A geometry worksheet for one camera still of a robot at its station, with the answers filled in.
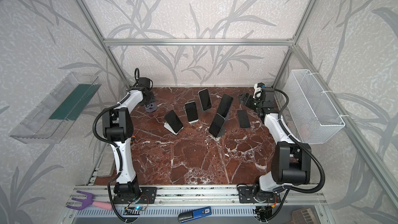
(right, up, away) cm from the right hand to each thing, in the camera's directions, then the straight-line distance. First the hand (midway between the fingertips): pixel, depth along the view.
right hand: (242, 96), depth 88 cm
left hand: (-60, -1, +16) cm, 62 cm away
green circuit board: (-53, -52, -17) cm, 76 cm away
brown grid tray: (+23, -54, -20) cm, 62 cm away
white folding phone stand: (-44, -18, +3) cm, 48 cm away
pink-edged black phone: (+4, -15, +17) cm, 23 cm away
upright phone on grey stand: (-22, -1, +21) cm, 31 cm away
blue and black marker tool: (-26, -51, -23) cm, 62 cm away
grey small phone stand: (-60, -7, +17) cm, 62 cm away
